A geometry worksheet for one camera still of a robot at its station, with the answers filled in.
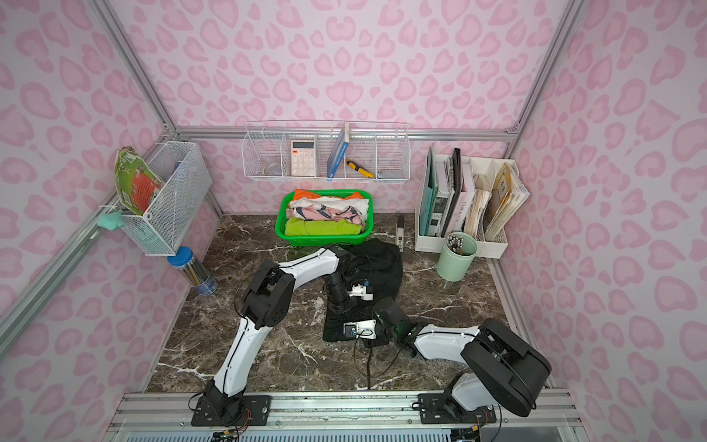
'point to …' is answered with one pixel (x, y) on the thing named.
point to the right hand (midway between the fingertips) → (364, 317)
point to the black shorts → (375, 280)
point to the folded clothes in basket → (311, 214)
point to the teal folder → (431, 195)
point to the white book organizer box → (464, 194)
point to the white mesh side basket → (182, 168)
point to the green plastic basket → (323, 240)
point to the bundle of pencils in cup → (456, 244)
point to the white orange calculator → (303, 157)
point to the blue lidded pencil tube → (192, 270)
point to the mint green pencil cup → (457, 256)
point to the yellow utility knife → (362, 170)
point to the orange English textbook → (511, 195)
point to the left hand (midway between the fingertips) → (348, 318)
